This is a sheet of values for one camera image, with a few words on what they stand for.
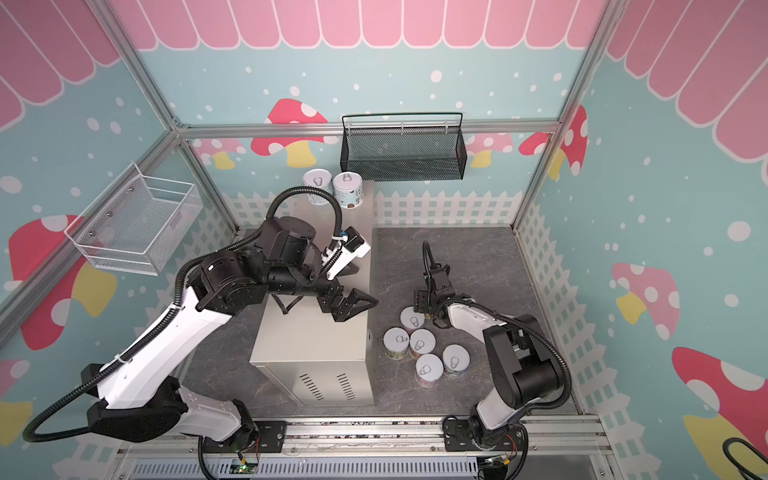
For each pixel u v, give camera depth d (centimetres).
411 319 89
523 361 46
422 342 85
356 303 50
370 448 73
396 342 85
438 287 74
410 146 94
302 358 53
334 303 50
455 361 81
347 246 48
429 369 80
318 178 76
